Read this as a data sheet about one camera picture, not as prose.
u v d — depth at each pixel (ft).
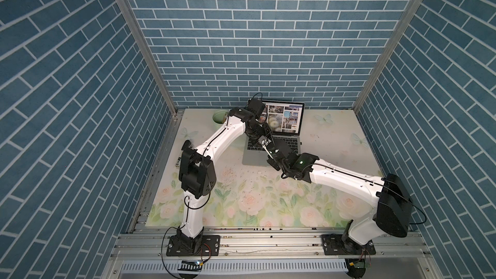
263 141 2.28
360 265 2.32
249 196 2.85
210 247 2.41
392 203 1.36
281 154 1.95
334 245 2.42
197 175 1.66
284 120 3.43
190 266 2.37
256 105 2.36
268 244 2.47
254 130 2.38
